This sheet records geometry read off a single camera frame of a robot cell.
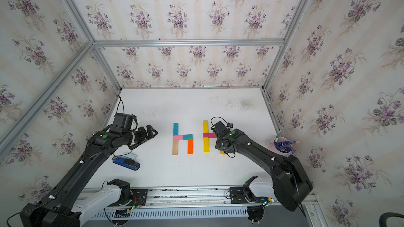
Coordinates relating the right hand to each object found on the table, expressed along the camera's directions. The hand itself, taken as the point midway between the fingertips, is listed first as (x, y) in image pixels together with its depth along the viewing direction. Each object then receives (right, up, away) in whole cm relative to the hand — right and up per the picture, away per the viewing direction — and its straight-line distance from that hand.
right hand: (224, 146), depth 85 cm
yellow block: (-10, +9, +14) cm, 19 cm away
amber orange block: (-2, 0, -12) cm, 12 cm away
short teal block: (-21, +4, +8) cm, 23 cm away
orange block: (-19, -1, +4) cm, 19 cm away
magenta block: (-8, +4, +10) cm, 14 cm away
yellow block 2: (-10, -1, +6) cm, 12 cm away
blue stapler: (-52, -7, -4) cm, 52 cm away
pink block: (-27, +3, +9) cm, 28 cm away
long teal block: (-29, +7, +11) cm, 32 cm away
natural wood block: (-28, -2, +5) cm, 29 cm away
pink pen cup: (+30, +2, -3) cm, 30 cm away
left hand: (-37, +7, -8) cm, 38 cm away
